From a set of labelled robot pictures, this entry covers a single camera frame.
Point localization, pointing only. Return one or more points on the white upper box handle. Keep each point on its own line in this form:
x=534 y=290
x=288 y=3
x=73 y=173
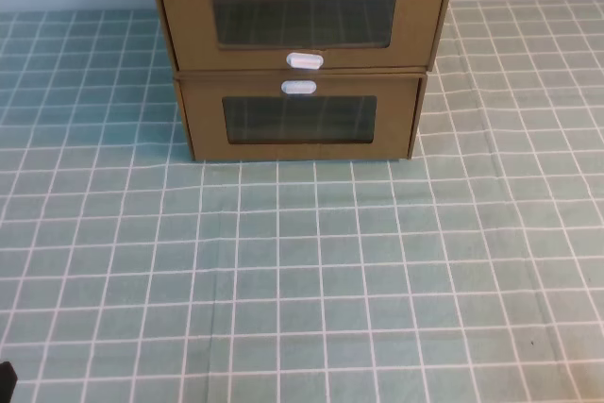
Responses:
x=304 y=61

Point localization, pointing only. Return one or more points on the white lower box handle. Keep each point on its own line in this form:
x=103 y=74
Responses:
x=298 y=87

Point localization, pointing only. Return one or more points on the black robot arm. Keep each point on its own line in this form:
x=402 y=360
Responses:
x=8 y=381

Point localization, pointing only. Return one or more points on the brown cardboard shoebox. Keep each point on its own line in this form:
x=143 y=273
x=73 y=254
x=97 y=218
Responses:
x=244 y=115
x=234 y=35

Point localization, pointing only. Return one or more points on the cyan checked tablecloth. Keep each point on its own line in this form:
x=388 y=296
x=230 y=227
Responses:
x=471 y=273

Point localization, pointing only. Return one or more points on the white box handle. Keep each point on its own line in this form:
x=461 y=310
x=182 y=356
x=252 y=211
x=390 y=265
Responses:
x=304 y=61
x=298 y=87

